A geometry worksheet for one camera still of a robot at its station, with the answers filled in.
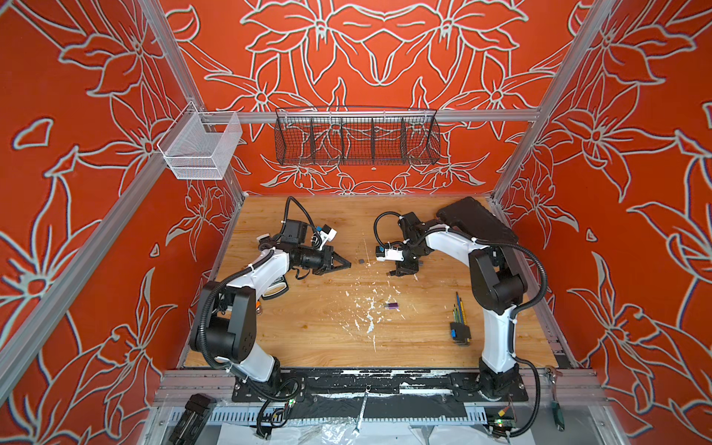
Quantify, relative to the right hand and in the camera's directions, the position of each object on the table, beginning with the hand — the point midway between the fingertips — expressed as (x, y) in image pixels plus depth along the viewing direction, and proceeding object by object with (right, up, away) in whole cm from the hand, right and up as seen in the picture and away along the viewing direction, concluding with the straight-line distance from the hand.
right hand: (399, 260), depth 97 cm
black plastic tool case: (+32, +15, +10) cm, 36 cm away
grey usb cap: (-14, -1, +3) cm, 14 cm away
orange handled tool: (-48, -13, -10) cm, 50 cm away
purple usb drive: (-4, -13, -9) cm, 17 cm away
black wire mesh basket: (-15, +45, -1) cm, 47 cm away
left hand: (-18, +1, -15) cm, 24 cm away
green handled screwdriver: (+36, -34, -28) cm, 56 cm away
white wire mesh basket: (-70, +41, -4) cm, 81 cm away
